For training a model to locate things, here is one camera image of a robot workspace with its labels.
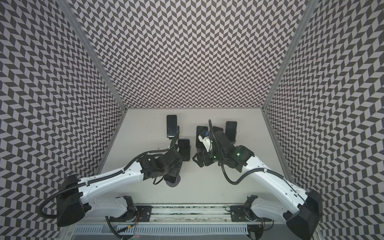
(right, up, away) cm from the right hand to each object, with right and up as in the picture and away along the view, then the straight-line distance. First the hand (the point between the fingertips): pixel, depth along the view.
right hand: (200, 161), depth 72 cm
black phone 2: (+18, +14, +16) cm, 28 cm away
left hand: (-14, -5, +7) cm, 16 cm away
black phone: (-19, +17, +25) cm, 35 cm away
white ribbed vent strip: (-22, -32, -2) cm, 39 cm away
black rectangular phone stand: (-19, +9, +25) cm, 33 cm away
